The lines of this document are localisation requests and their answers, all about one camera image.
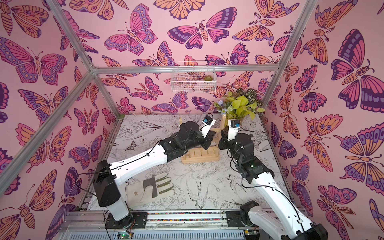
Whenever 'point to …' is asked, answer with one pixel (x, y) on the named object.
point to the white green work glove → (142, 193)
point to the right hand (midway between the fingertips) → (223, 130)
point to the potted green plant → (243, 103)
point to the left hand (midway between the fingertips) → (217, 132)
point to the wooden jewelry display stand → (202, 155)
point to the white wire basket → (193, 77)
